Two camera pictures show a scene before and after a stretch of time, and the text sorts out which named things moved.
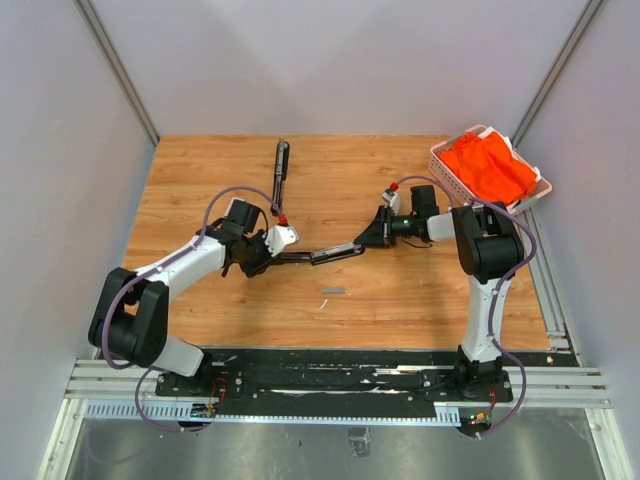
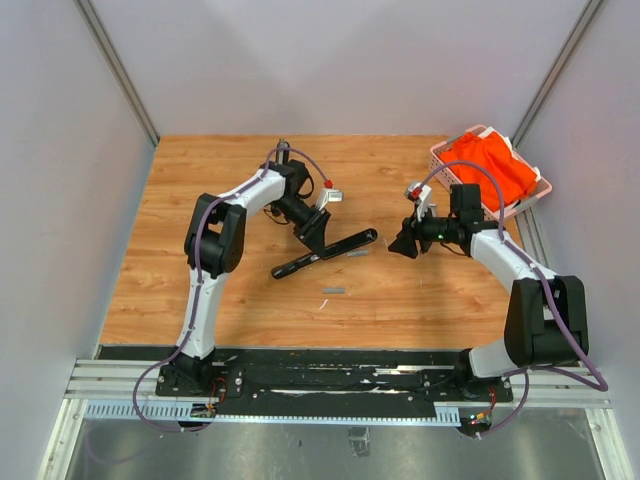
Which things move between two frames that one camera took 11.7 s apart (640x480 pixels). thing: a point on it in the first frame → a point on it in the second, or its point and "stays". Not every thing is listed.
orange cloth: (489, 169) stays
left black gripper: (249, 268) → (312, 233)
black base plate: (326, 382) stays
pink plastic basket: (542, 186) stays
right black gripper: (379, 232) → (405, 242)
